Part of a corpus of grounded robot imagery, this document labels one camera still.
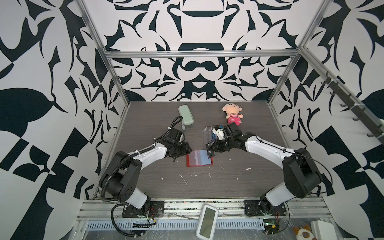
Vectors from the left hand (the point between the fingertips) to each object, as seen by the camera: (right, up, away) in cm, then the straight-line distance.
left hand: (189, 148), depth 89 cm
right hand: (+12, +1, -4) cm, 13 cm away
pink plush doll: (+30, +23, +18) cm, 42 cm away
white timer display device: (+8, -29, -22) cm, 37 cm away
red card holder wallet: (+6, -6, +2) cm, 9 cm away
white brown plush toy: (+50, -32, -23) cm, 64 cm away
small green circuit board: (+38, -33, -18) cm, 54 cm away
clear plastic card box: (+12, +5, +11) cm, 17 cm away
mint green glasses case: (-1, +18, +19) cm, 26 cm away
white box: (+57, -30, -24) cm, 69 cm away
